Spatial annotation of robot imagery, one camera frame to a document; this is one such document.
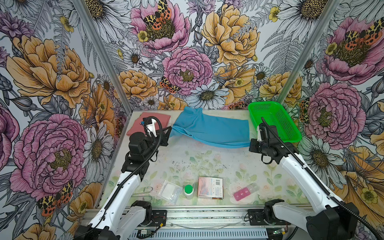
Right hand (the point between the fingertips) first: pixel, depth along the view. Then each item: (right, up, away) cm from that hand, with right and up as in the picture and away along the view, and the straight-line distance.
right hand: (252, 148), depth 81 cm
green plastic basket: (+31, +21, +37) cm, 52 cm away
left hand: (-42, +9, -6) cm, 43 cm away
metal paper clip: (-57, -23, +3) cm, 62 cm away
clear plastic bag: (-44, -24, +2) cm, 50 cm away
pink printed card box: (-23, -20, -1) cm, 30 cm away
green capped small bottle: (-34, -19, -7) cm, 40 cm away
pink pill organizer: (-3, -23, 0) cm, 23 cm away
